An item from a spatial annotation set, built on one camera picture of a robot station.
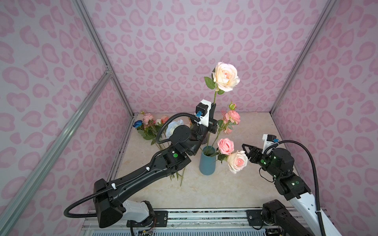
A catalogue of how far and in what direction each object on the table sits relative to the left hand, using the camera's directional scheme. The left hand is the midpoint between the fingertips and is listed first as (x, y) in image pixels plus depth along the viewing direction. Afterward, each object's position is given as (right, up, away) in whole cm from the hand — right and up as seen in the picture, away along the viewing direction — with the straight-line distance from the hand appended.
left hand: (214, 101), depth 54 cm
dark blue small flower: (-48, -8, +52) cm, 71 cm away
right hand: (+17, -18, +17) cm, 30 cm away
